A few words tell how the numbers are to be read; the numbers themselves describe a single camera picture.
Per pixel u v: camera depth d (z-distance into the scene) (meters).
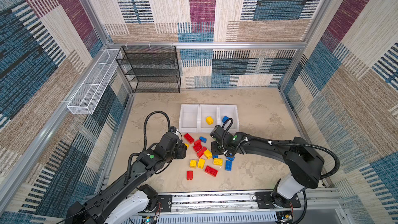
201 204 0.74
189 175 0.81
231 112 1.05
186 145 0.91
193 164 0.82
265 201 0.73
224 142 0.65
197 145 0.90
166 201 0.74
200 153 0.87
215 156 0.85
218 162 0.85
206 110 1.05
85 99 0.92
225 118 0.99
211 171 0.82
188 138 0.94
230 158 0.87
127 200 0.57
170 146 0.61
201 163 0.83
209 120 1.01
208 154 0.84
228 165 0.83
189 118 1.03
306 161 0.46
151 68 1.08
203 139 0.92
